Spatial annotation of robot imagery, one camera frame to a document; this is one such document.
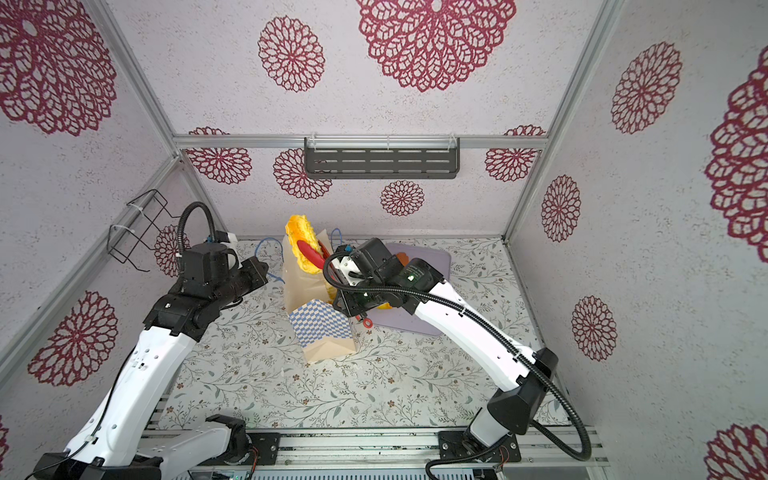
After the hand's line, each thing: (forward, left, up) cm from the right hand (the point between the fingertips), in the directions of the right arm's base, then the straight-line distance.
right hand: (337, 298), depth 67 cm
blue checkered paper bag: (+1, +6, -17) cm, 18 cm away
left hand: (+8, +18, 0) cm, 20 cm away
